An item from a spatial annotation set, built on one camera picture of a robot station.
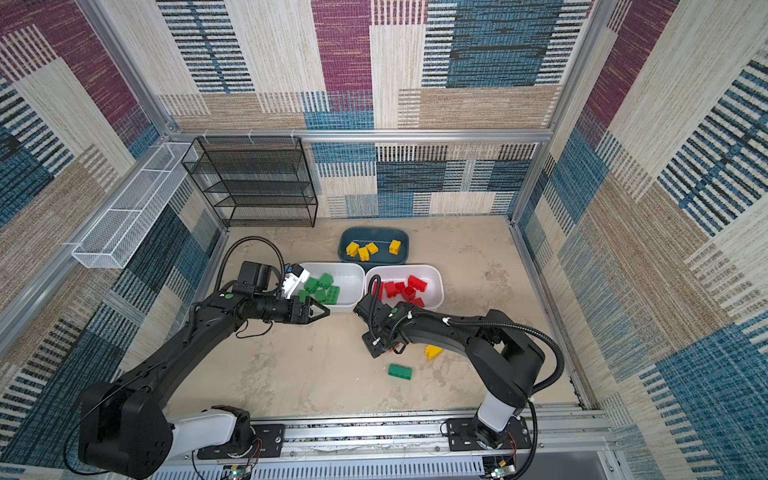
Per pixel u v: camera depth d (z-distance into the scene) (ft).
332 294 3.20
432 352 2.79
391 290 3.26
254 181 3.62
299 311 2.30
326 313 2.48
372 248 3.63
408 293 3.14
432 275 3.24
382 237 3.85
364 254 3.49
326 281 3.31
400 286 3.23
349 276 3.34
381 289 3.31
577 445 2.40
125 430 1.30
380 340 2.12
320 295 3.26
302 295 2.35
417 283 3.26
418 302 3.17
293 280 2.44
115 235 2.35
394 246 3.55
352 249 3.55
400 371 2.71
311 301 2.34
